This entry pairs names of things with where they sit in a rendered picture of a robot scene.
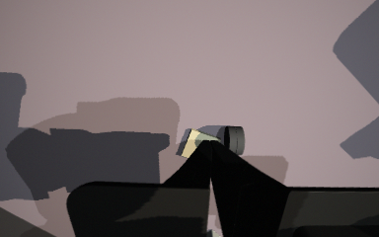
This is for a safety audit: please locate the dark grey disc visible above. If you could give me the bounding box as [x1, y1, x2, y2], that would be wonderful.
[235, 126, 245, 155]
[224, 126, 237, 153]

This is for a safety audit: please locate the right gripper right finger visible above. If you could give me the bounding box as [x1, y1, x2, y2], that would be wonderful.
[210, 140, 379, 237]

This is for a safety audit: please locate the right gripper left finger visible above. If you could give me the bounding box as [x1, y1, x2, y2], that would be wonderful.
[66, 140, 212, 237]

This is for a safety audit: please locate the cream square pad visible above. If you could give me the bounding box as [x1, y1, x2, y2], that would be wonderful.
[182, 128, 221, 158]

